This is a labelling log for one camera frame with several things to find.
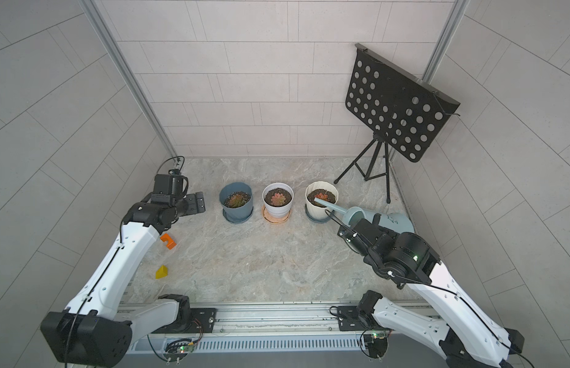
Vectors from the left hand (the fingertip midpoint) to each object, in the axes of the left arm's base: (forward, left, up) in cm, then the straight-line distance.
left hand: (194, 197), depth 79 cm
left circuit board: (-41, -1, -18) cm, 45 cm away
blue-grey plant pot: (+7, -12, -10) cm, 17 cm away
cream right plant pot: (+2, -44, -11) cm, 45 cm away
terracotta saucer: (+3, -24, -18) cm, 30 cm away
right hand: (-17, -60, +5) cm, 62 cm away
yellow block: (-20, +10, -15) cm, 27 cm away
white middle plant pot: (+7, -29, -10) cm, 31 cm away
